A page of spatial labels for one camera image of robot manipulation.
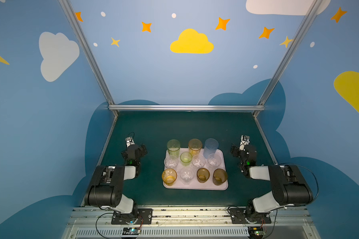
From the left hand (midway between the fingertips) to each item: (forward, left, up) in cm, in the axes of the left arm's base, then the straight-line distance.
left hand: (138, 144), depth 94 cm
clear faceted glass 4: (-16, -32, -6) cm, 36 cm away
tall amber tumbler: (-1, -37, +1) cm, 37 cm away
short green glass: (-7, -31, -4) cm, 32 cm away
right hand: (+3, -67, +1) cm, 67 cm away
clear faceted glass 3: (-9, -48, -1) cm, 49 cm away
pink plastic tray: (-17, -36, +1) cm, 40 cm away
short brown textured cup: (-17, -41, -4) cm, 45 cm away
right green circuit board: (-44, -66, -6) cm, 79 cm away
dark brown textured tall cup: (-18, -51, -4) cm, 54 cm away
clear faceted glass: (-10, -22, -4) cm, 24 cm away
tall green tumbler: (-4, -23, +6) cm, 24 cm away
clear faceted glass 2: (-10, -39, -1) cm, 40 cm away
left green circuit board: (-45, -5, -6) cm, 46 cm away
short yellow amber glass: (-18, -21, -5) cm, 28 cm away
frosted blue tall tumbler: (0, -47, +2) cm, 47 cm away
